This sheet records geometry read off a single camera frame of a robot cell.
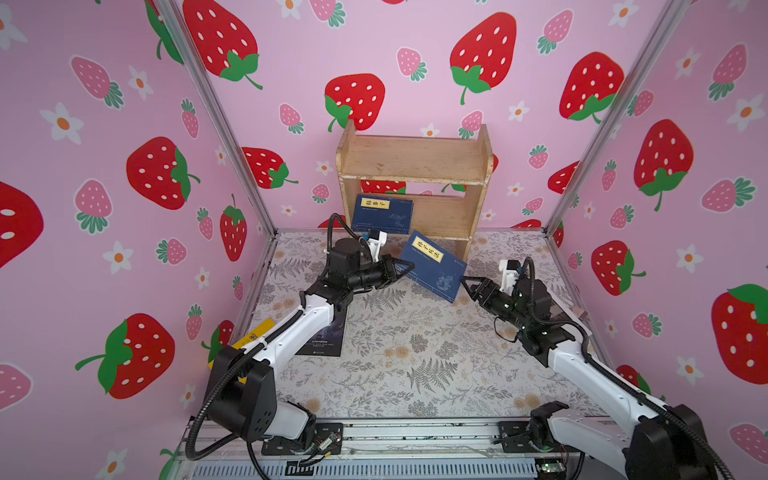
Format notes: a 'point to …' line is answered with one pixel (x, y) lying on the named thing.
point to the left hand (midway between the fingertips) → (414, 266)
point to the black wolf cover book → (328, 340)
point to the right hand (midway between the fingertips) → (464, 282)
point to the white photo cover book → (571, 331)
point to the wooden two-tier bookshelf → (447, 221)
